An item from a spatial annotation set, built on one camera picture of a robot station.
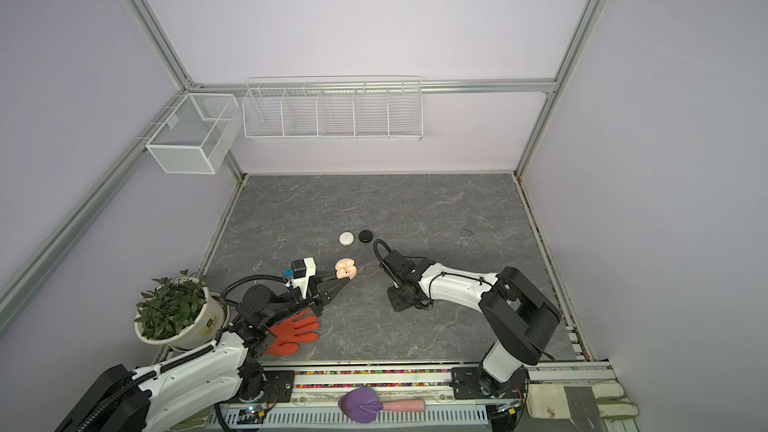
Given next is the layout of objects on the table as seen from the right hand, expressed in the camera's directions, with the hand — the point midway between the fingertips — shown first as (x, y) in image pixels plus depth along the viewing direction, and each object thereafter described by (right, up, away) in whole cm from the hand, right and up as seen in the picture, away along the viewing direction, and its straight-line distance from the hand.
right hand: (402, 300), depth 88 cm
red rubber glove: (-30, -6, -8) cm, 32 cm away
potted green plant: (-53, +3, -19) cm, 56 cm away
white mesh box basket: (-67, +52, +8) cm, 85 cm away
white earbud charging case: (-19, +17, +12) cm, 28 cm away
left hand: (-14, +11, -16) cm, 24 cm away
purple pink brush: (-10, -18, -19) cm, 28 cm away
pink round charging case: (-14, +14, -18) cm, 26 cm away
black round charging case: (-12, +18, +14) cm, 26 cm away
